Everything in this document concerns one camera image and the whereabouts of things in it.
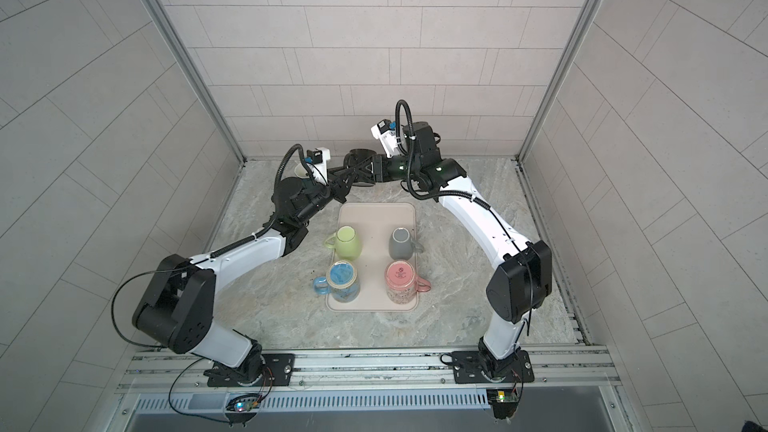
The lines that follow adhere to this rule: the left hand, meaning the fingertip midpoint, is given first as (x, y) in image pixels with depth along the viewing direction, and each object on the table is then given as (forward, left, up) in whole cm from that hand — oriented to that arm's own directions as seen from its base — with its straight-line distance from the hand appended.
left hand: (363, 165), depth 76 cm
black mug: (+3, +1, -2) cm, 4 cm away
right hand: (-3, 0, +2) cm, 4 cm away
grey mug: (-11, -10, -23) cm, 27 cm away
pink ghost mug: (-24, -10, -17) cm, 32 cm away
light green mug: (-12, +5, -19) cm, 23 cm away
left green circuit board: (-49, +25, -25) cm, 60 cm away
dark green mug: (+14, +24, -19) cm, 33 cm away
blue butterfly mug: (-24, +5, -18) cm, 30 cm away
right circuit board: (-48, -34, -28) cm, 65 cm away
